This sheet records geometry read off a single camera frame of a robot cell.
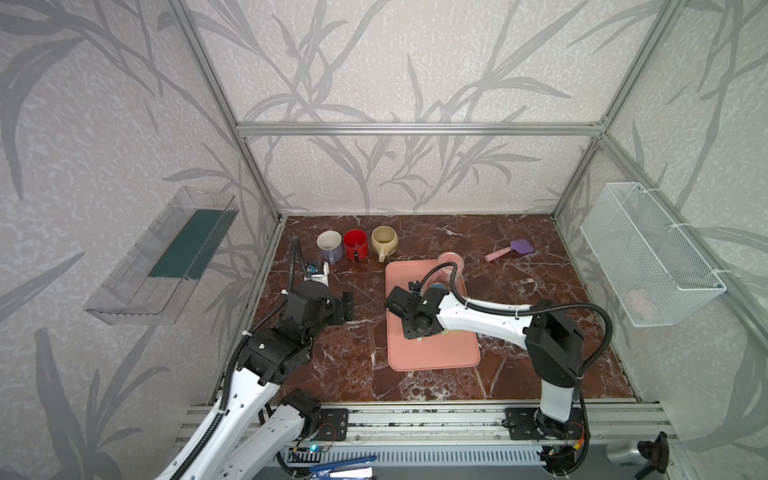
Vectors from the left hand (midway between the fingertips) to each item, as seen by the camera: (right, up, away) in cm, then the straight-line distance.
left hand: (343, 285), depth 72 cm
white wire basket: (+67, +3, -11) cm, 68 cm away
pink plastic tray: (+27, -21, +14) cm, 37 cm away
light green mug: (+25, -13, +4) cm, 28 cm away
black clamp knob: (+65, -31, -14) cm, 73 cm away
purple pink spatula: (+57, +9, +37) cm, 69 cm away
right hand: (+18, -12, +14) cm, 26 cm away
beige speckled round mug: (+8, +11, +31) cm, 34 cm away
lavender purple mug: (-12, +10, +34) cm, 37 cm away
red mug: (-3, +9, +36) cm, 37 cm away
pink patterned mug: (+28, +1, +20) cm, 34 cm away
